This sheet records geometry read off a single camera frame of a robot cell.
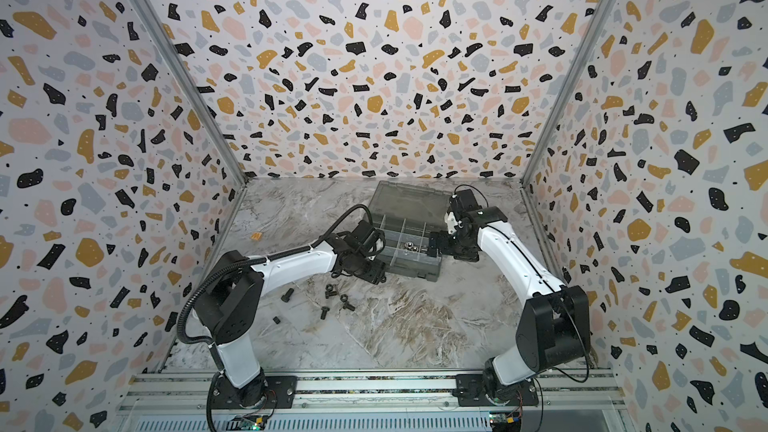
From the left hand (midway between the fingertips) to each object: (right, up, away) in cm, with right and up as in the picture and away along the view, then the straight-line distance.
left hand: (379, 268), depth 89 cm
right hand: (+17, +7, -5) cm, 19 cm away
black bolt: (-9, -11, -1) cm, 14 cm away
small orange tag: (-44, +8, +14) cm, 47 cm away
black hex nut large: (-16, -6, +3) cm, 17 cm away
